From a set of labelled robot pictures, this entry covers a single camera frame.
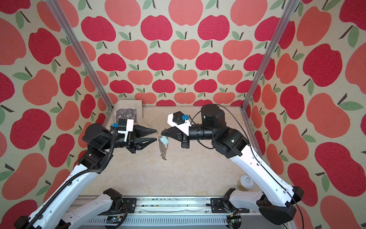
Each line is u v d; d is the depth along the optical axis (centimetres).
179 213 74
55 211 39
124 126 43
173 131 49
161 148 56
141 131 55
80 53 87
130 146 49
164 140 52
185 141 45
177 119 41
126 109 109
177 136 47
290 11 70
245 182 77
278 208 38
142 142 49
